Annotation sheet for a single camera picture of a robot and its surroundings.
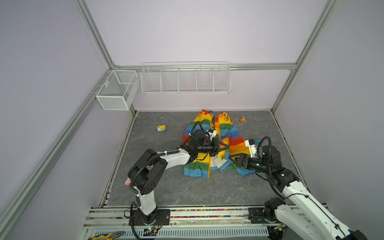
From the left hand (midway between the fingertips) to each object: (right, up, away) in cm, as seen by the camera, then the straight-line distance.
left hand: (230, 150), depth 78 cm
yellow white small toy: (-43, +11, +28) cm, 53 cm away
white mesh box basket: (-71, +37, +23) cm, 83 cm away
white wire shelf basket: (-31, +44, +21) cm, 58 cm away
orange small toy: (+17, +17, +35) cm, 42 cm away
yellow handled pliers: (-59, -38, -9) cm, 71 cm away
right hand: (0, -4, -3) cm, 5 cm away
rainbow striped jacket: (-1, +12, +30) cm, 32 cm away
